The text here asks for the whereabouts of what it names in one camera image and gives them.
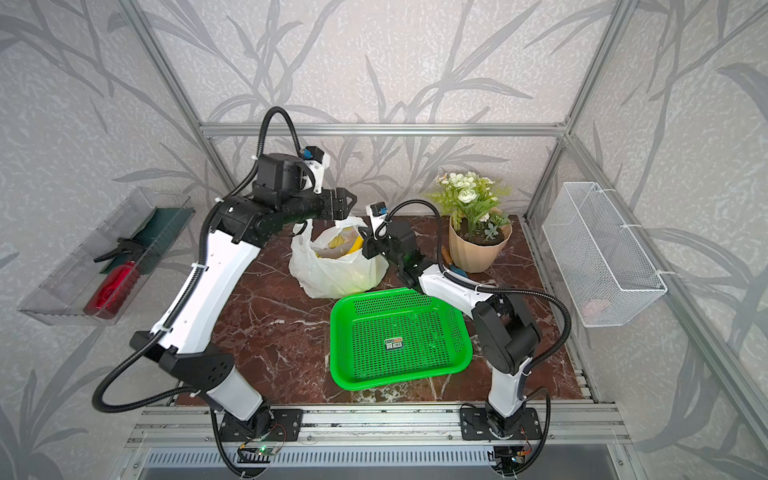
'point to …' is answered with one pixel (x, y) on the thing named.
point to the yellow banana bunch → (357, 243)
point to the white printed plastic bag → (345, 276)
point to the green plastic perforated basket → (379, 336)
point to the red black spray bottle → (116, 284)
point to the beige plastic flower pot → (475, 258)
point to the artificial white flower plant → (471, 202)
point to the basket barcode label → (394, 343)
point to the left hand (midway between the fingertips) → (345, 197)
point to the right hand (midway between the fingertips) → (359, 226)
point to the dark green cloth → (156, 233)
